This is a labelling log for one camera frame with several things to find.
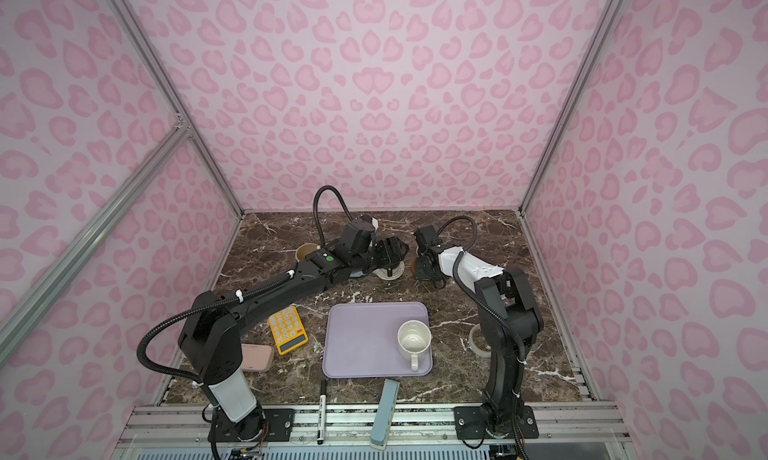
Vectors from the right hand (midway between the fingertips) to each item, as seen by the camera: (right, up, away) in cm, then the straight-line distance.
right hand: (428, 270), depth 97 cm
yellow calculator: (-42, -16, -9) cm, 46 cm away
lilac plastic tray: (-21, -20, -9) cm, 30 cm away
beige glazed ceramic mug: (-40, +7, +1) cm, 41 cm away
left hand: (-9, +8, -15) cm, 19 cm away
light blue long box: (-13, -33, -23) cm, 42 cm away
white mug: (-5, -18, -11) cm, 22 cm away
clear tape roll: (+13, -19, -11) cm, 26 cm away
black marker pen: (-29, -33, -22) cm, 49 cm away
